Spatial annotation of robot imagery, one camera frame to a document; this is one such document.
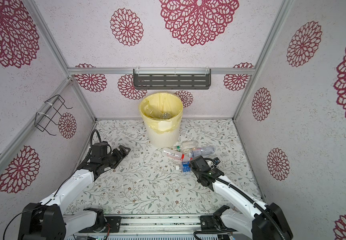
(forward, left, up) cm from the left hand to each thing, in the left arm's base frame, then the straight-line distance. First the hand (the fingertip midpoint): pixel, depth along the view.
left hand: (127, 155), depth 86 cm
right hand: (-6, -39, -3) cm, 39 cm away
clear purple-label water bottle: (+9, -46, -10) cm, 48 cm away
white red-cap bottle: (+4, -29, -7) cm, 30 cm away
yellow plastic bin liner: (+34, -19, +14) cm, 42 cm away
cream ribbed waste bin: (+11, -21, +14) cm, 27 cm away
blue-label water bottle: (+30, -14, +6) cm, 34 cm away
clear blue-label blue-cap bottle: (-4, -33, -6) cm, 34 cm away
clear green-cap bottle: (+14, -37, -10) cm, 40 cm away
